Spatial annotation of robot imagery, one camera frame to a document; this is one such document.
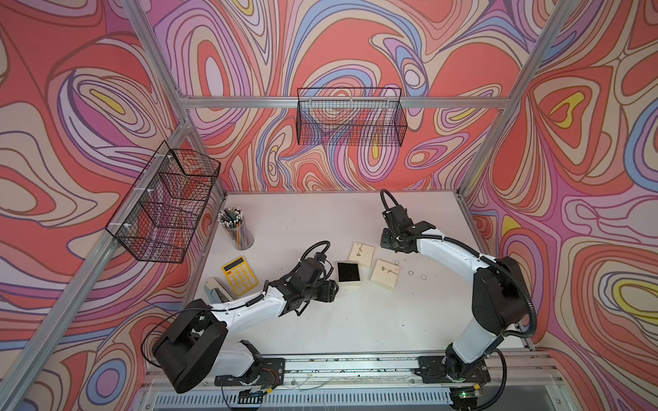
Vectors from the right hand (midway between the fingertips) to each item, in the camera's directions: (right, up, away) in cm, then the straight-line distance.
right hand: (390, 247), depth 92 cm
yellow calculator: (-55, -10, 0) cm, 56 cm away
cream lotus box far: (-10, -3, +6) cm, 12 cm away
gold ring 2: (+4, -6, +5) cm, 9 cm away
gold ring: (+12, -12, +2) cm, 17 cm away
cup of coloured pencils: (-55, +7, -1) cm, 56 cm away
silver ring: (+7, -10, +2) cm, 12 cm away
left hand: (-20, -13, -7) cm, 25 cm away
